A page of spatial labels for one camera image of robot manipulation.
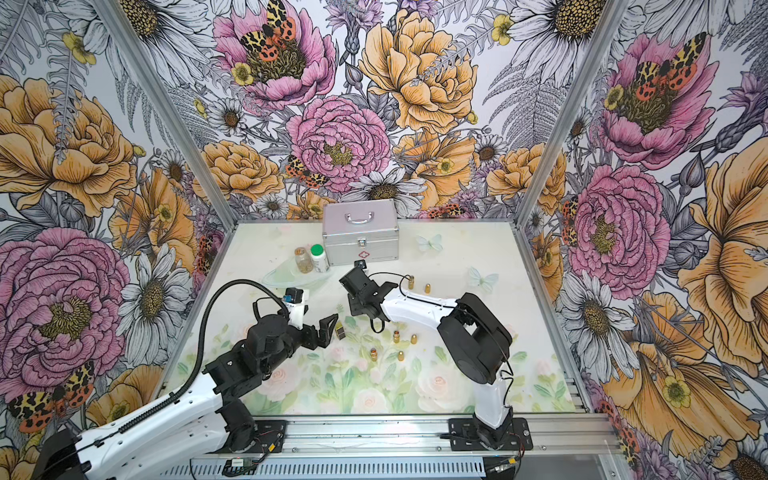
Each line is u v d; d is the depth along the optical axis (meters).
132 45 0.76
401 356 0.86
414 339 0.89
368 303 0.71
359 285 0.72
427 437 0.77
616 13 0.72
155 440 0.47
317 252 1.02
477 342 0.49
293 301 0.66
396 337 0.89
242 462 0.71
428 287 0.99
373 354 0.86
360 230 1.05
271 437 0.75
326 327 0.70
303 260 1.05
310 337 0.68
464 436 0.73
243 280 0.64
